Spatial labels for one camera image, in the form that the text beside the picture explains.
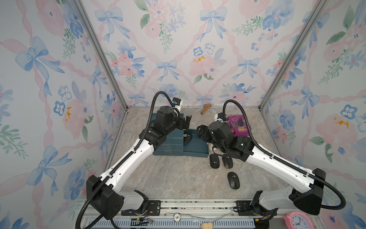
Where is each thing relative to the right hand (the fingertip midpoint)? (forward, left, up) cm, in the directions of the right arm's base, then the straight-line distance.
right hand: (204, 130), depth 73 cm
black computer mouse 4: (-6, -8, -25) cm, 27 cm away
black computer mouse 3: (-5, -16, -25) cm, 30 cm away
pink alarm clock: (-35, -45, -26) cm, 63 cm away
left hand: (+7, +10, +5) cm, 14 cm away
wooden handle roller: (+44, -7, -26) cm, 52 cm away
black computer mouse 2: (-16, -18, -26) cm, 36 cm away
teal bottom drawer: (+7, +2, -29) cm, 30 cm away
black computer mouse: (+11, +9, -24) cm, 27 cm away
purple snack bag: (+21, -28, -22) cm, 41 cm away
